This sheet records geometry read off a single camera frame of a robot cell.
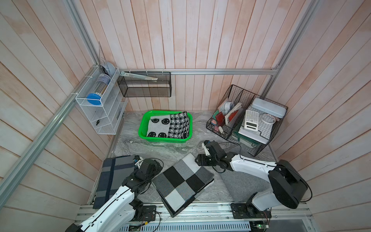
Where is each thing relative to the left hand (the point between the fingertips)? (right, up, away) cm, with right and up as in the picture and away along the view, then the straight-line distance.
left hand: (155, 169), depth 85 cm
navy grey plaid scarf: (-26, -2, +1) cm, 26 cm away
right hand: (+26, +5, +4) cm, 27 cm away
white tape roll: (+70, +31, +4) cm, 77 cm away
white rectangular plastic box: (+72, +38, +6) cm, 82 cm away
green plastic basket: (-12, +28, +18) cm, 35 cm away
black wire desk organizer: (+57, +43, +27) cm, 76 cm away
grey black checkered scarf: (+17, -6, -3) cm, 18 cm away
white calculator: (+58, +29, +1) cm, 65 cm away
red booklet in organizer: (+46, +31, +22) cm, 59 cm away
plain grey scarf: (+50, -8, -6) cm, 51 cm away
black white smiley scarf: (+11, +26, +20) cm, 34 cm away
